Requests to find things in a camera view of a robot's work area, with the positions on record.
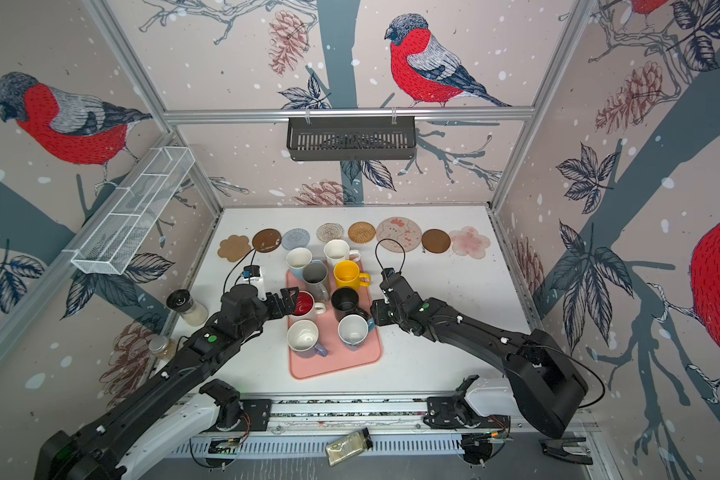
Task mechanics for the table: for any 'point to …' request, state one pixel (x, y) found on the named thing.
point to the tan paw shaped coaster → (234, 248)
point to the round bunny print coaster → (399, 234)
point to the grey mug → (315, 275)
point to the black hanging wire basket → (352, 140)
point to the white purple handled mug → (302, 338)
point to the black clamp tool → (568, 449)
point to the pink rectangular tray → (331, 328)
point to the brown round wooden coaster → (435, 240)
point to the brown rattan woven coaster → (361, 232)
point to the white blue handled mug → (353, 330)
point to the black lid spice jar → (192, 312)
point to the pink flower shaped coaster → (469, 242)
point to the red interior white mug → (306, 308)
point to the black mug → (345, 302)
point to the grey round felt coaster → (295, 238)
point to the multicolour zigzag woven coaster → (330, 231)
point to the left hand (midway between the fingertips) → (285, 292)
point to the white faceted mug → (337, 250)
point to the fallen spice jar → (349, 446)
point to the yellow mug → (347, 274)
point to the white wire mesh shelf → (106, 247)
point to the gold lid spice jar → (162, 347)
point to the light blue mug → (297, 259)
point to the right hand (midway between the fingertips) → (373, 314)
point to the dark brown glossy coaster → (266, 240)
